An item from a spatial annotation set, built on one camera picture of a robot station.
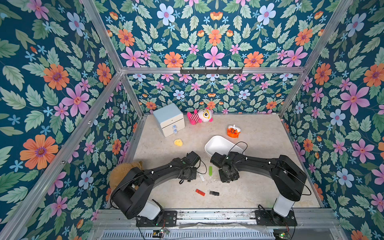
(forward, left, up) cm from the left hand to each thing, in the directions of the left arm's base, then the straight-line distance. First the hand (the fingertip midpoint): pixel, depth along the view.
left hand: (194, 175), depth 88 cm
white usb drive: (-2, -4, 0) cm, 5 cm away
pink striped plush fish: (+43, -9, +7) cm, 45 cm away
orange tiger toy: (+28, -29, +4) cm, 40 cm away
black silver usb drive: (-11, -11, 0) cm, 15 cm away
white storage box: (+20, -20, +1) cm, 28 cm away
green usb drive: (+3, -10, -1) cm, 10 cm away
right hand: (-4, -19, +1) cm, 19 cm away
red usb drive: (-10, -3, 0) cm, 10 cm away
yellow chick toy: (+23, +10, +2) cm, 26 cm away
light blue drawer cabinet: (+34, +14, +14) cm, 39 cm away
